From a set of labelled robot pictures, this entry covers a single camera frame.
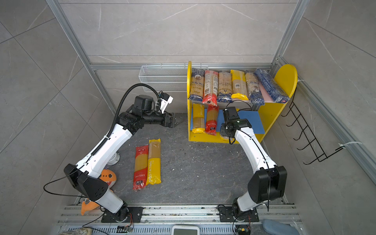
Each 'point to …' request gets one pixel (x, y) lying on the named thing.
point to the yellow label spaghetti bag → (154, 169)
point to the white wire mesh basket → (164, 78)
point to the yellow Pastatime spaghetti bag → (198, 112)
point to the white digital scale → (185, 230)
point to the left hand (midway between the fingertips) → (179, 115)
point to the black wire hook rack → (307, 135)
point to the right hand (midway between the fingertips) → (227, 129)
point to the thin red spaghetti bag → (212, 119)
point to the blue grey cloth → (276, 227)
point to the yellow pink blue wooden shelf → (205, 118)
